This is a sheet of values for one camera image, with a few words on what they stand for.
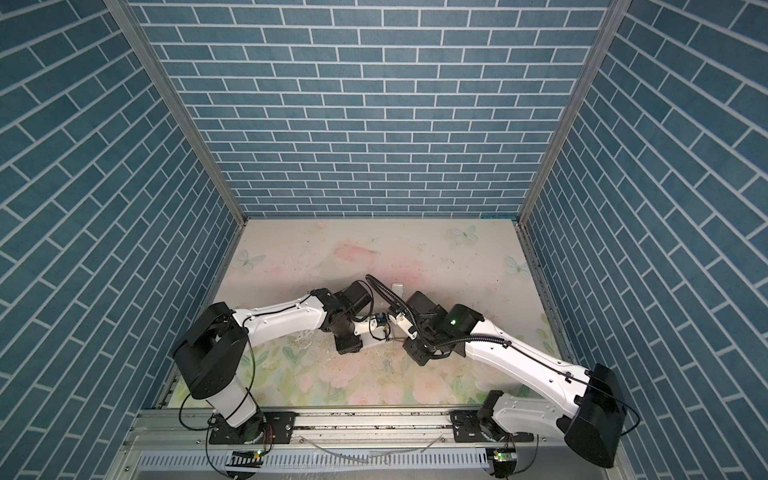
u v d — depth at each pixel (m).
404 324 0.69
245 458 0.72
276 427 0.74
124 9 0.69
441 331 0.53
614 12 0.71
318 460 0.74
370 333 0.77
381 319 0.79
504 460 0.74
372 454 0.71
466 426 0.74
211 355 0.46
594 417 0.38
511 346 0.47
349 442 0.74
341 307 0.66
